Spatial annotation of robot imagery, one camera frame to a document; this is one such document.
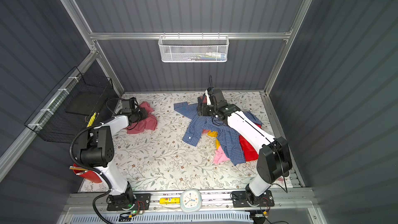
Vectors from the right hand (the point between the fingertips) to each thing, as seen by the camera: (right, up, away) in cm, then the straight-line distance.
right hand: (203, 108), depth 85 cm
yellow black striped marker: (-53, -6, -13) cm, 55 cm away
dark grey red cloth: (-1, +7, +29) cm, 30 cm away
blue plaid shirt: (-5, -10, +13) cm, 17 cm away
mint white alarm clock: (-6, -43, -13) cm, 45 cm away
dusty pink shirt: (-34, -9, +12) cm, 37 cm away
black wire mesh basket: (-65, +2, -8) cm, 65 cm away
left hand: (-38, -2, +15) cm, 41 cm away
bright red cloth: (+25, -23, -3) cm, 34 cm away
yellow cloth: (+7, -16, +9) cm, 19 cm away
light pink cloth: (+9, -26, +1) cm, 28 cm away
